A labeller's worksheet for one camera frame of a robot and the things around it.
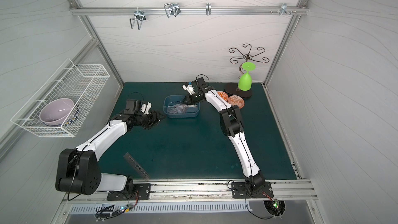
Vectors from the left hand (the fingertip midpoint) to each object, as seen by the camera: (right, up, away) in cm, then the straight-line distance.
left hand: (162, 118), depth 85 cm
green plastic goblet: (+48, +22, +5) cm, 53 cm away
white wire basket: (-40, +19, -7) cm, 45 cm away
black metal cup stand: (+45, +19, +33) cm, 59 cm away
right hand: (+9, +9, +16) cm, 21 cm away
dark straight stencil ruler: (-16, -23, -2) cm, 28 cm away
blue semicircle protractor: (+8, +4, +19) cm, 21 cm away
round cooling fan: (+57, -40, -14) cm, 71 cm away
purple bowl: (-38, +6, -23) cm, 45 cm away
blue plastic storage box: (0, +10, +19) cm, 21 cm away
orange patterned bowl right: (+46, +10, +22) cm, 52 cm away
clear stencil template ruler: (+1, +4, +20) cm, 20 cm away
